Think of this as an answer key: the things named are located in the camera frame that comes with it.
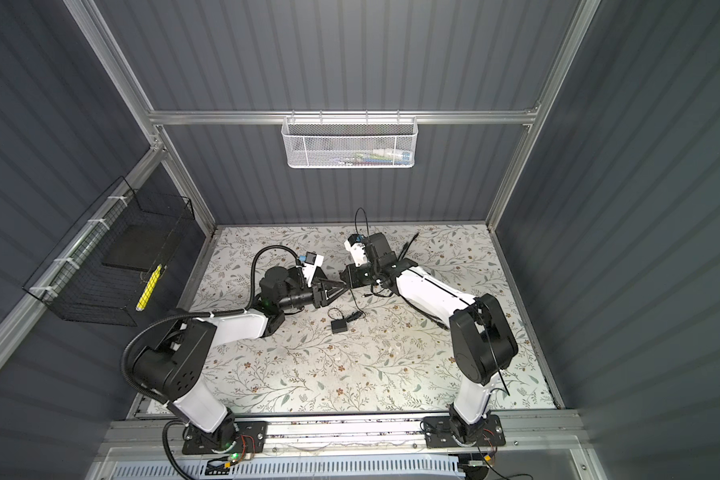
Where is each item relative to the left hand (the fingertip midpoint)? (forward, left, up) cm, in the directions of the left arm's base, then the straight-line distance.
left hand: (346, 287), depth 83 cm
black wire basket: (+1, +59, +12) cm, 60 cm away
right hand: (+4, 0, -2) cm, 5 cm away
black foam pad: (+6, +51, +14) cm, 53 cm away
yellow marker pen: (-5, +46, +11) cm, 48 cm away
